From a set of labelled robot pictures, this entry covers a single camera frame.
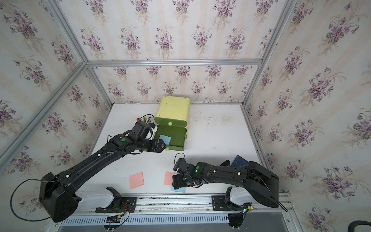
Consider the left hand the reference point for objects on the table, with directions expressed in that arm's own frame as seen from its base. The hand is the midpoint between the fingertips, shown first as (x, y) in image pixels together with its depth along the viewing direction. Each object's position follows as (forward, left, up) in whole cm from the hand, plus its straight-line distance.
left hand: (162, 147), depth 78 cm
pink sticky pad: (-12, +16, -17) cm, 26 cm away
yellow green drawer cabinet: (+16, -5, +7) cm, 18 cm away
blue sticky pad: (+10, -1, -9) cm, 13 cm away
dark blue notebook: (-2, -47, -15) cm, 49 cm away
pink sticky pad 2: (-12, -3, -16) cm, 20 cm away
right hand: (-16, -10, -13) cm, 23 cm away
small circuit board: (-31, +24, -19) cm, 43 cm away
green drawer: (+13, -8, -8) cm, 17 cm away
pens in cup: (+23, +15, -8) cm, 29 cm away
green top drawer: (+14, -4, +4) cm, 15 cm away
